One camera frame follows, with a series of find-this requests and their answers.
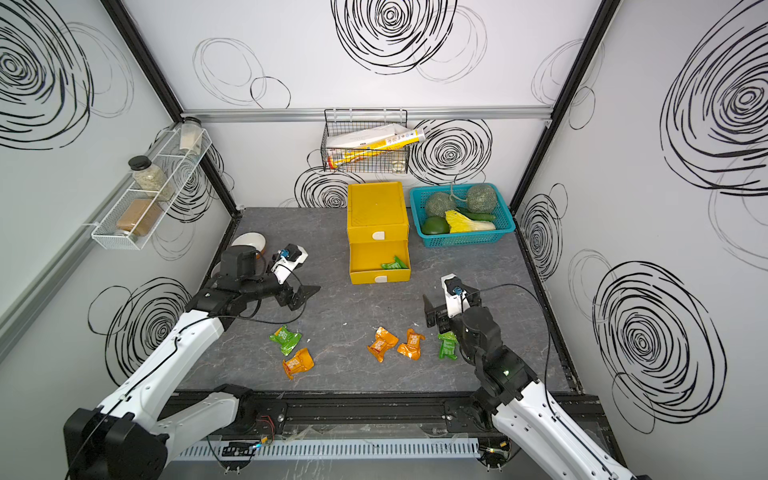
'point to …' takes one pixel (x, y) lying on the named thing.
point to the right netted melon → (481, 198)
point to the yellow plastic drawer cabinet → (377, 232)
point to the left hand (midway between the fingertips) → (305, 273)
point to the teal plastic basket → (419, 197)
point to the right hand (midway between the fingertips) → (444, 292)
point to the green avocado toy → (435, 225)
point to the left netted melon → (437, 204)
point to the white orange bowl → (254, 240)
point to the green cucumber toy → (476, 216)
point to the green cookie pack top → (397, 264)
